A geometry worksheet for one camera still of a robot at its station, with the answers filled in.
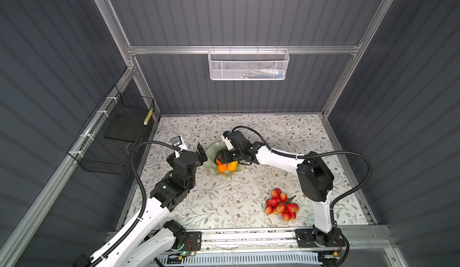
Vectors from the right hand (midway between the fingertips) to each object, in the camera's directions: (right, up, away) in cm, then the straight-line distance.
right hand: (222, 156), depth 89 cm
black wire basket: (-47, +7, -17) cm, 50 cm away
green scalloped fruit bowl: (-6, -5, +5) cm, 10 cm away
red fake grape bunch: (+26, -19, -10) cm, 34 cm away
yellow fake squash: (+5, -5, +2) cm, 7 cm away
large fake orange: (-1, -6, +2) cm, 6 cm away
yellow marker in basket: (-34, +18, -9) cm, 40 cm away
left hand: (-12, +6, -17) cm, 22 cm away
